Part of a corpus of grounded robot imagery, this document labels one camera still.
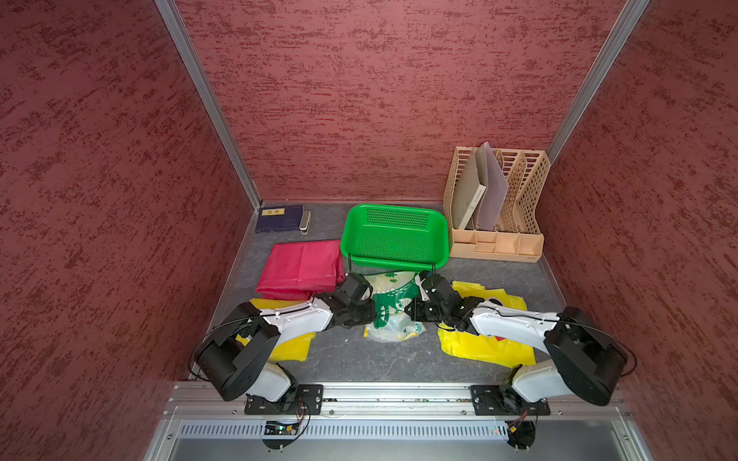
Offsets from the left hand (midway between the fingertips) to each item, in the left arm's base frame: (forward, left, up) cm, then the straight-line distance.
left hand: (375, 320), depth 87 cm
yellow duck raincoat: (-9, -36, 0) cm, 37 cm away
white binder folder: (+41, -33, +17) cm, 56 cm away
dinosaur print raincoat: (+8, -5, +3) cm, 10 cm away
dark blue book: (+42, +40, 0) cm, 59 cm away
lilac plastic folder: (+34, -39, +22) cm, 57 cm away
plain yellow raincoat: (-8, +24, -1) cm, 25 cm away
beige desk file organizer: (+29, -51, +7) cm, 59 cm away
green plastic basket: (+34, -8, -1) cm, 35 cm away
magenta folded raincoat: (+16, +26, +3) cm, 30 cm away
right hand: (+1, -9, +1) cm, 9 cm away
